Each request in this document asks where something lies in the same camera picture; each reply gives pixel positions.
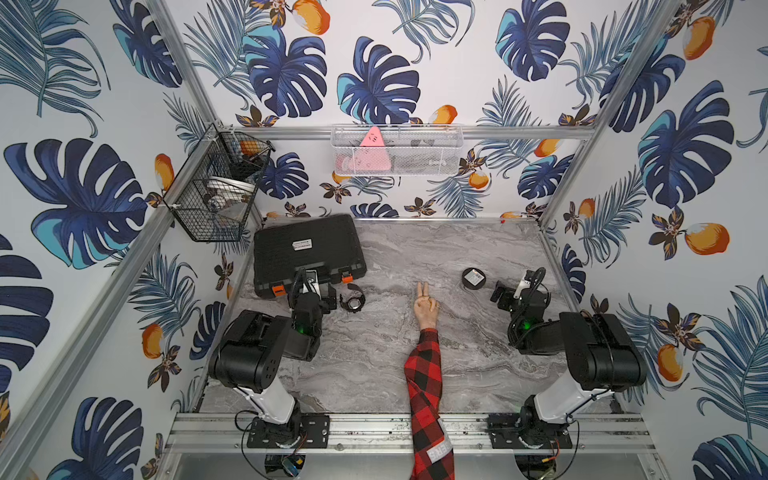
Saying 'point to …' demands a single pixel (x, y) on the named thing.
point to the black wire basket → (211, 195)
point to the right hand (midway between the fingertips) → (515, 285)
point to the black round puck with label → (474, 278)
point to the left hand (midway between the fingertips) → (312, 282)
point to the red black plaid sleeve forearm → (432, 456)
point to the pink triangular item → (371, 156)
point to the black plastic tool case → (330, 244)
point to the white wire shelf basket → (414, 149)
